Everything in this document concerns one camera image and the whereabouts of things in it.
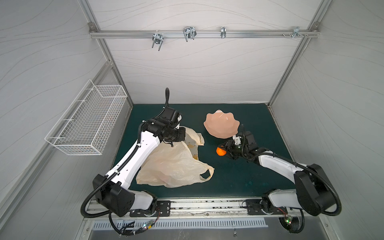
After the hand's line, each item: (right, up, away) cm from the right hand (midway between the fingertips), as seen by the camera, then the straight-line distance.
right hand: (221, 144), depth 86 cm
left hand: (-20, +7, -10) cm, 24 cm away
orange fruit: (-1, -4, -3) cm, 5 cm away
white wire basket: (-67, +12, -17) cm, 70 cm away
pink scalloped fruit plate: (+3, +11, +19) cm, 22 cm away
